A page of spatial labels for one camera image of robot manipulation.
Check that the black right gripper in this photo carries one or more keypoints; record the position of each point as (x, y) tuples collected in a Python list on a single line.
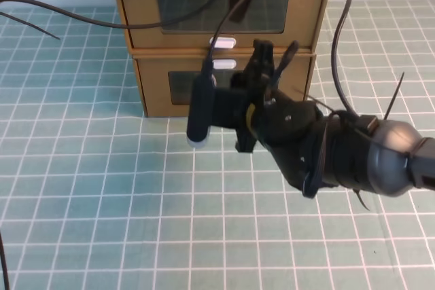
[(294, 132)]

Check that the white box handle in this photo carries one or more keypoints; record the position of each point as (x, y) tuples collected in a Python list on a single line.
[(223, 42), (224, 64)]

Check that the brown cardboard shoebox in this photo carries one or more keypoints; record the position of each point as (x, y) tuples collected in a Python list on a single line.
[(192, 23), (165, 76)]

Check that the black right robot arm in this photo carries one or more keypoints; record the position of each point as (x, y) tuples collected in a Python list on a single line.
[(384, 157)]

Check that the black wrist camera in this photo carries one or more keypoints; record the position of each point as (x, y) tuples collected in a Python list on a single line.
[(201, 106)]

